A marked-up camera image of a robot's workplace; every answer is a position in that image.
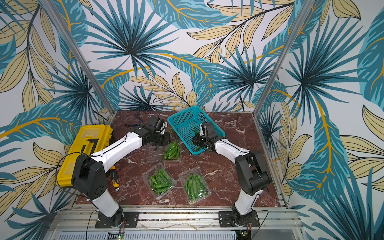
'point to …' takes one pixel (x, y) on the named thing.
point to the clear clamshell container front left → (158, 180)
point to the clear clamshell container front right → (195, 185)
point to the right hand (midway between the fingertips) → (193, 139)
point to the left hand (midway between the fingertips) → (170, 142)
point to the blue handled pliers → (137, 124)
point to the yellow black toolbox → (91, 138)
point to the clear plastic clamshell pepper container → (172, 152)
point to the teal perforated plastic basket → (187, 124)
